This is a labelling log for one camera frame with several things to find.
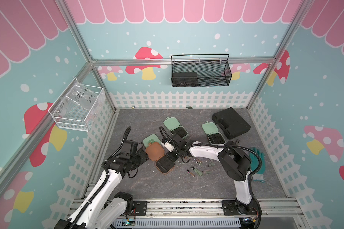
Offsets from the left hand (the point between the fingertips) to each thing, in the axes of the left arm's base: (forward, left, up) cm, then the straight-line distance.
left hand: (145, 159), depth 80 cm
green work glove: (+5, -68, -10) cm, 68 cm away
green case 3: (+23, -45, -10) cm, 51 cm away
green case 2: (+34, -15, -10) cm, 38 cm away
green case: (+19, +1, -9) cm, 21 cm away
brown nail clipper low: (-3, -27, -11) cm, 29 cm away
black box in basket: (+48, -22, +21) cm, 57 cm away
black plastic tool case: (+33, -58, -6) cm, 67 cm away
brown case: (+9, -4, -8) cm, 13 cm away
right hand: (+7, -12, -9) cm, 17 cm away
